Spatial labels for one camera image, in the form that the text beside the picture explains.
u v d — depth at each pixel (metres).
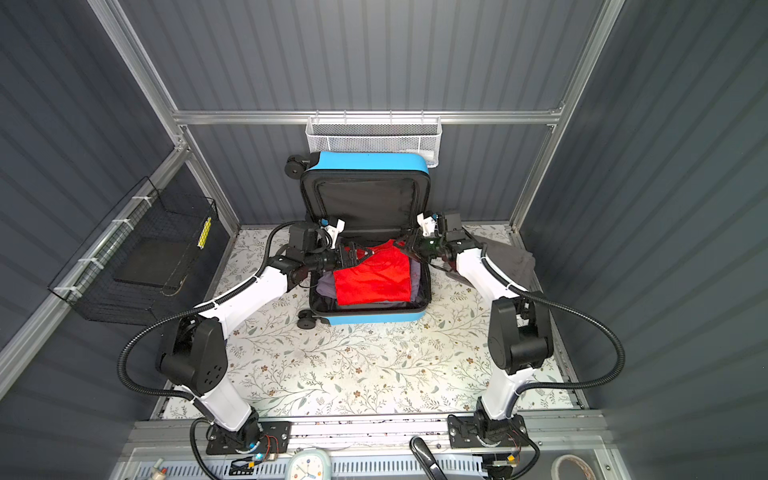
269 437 0.72
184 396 0.50
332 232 0.78
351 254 0.75
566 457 0.70
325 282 0.96
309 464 0.68
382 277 0.92
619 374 0.42
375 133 0.91
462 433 0.73
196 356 0.46
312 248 0.71
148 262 0.74
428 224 0.84
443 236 0.71
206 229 0.83
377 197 0.87
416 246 0.78
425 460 0.67
